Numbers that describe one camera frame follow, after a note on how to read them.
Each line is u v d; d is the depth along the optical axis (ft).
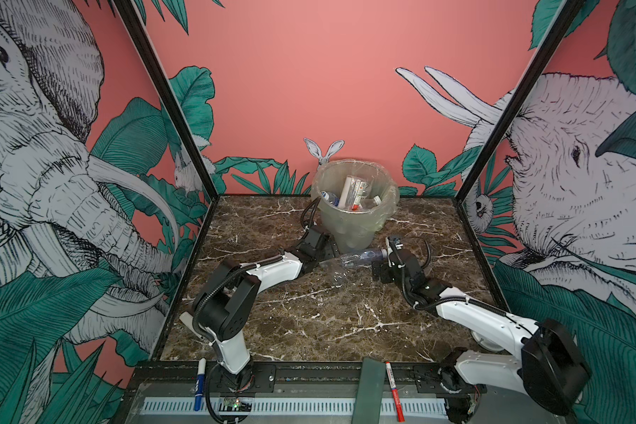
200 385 2.35
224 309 1.53
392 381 2.40
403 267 2.05
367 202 3.10
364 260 3.23
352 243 3.21
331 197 3.01
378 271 2.57
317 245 2.36
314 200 2.63
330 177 3.06
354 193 2.97
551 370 1.34
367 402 2.31
